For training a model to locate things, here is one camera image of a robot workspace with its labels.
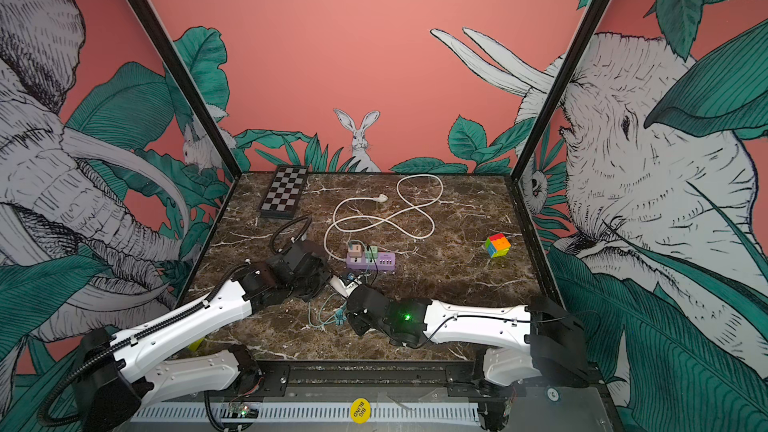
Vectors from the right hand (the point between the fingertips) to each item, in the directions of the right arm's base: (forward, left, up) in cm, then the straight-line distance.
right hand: (348, 301), depth 75 cm
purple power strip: (+17, -9, -10) cm, 21 cm away
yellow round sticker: (-22, -4, -12) cm, 26 cm away
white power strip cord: (+32, -9, -12) cm, 35 cm away
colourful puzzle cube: (+22, -45, -9) cm, 51 cm away
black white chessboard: (+42, +31, -8) cm, 53 cm away
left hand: (+7, +2, +3) cm, 8 cm away
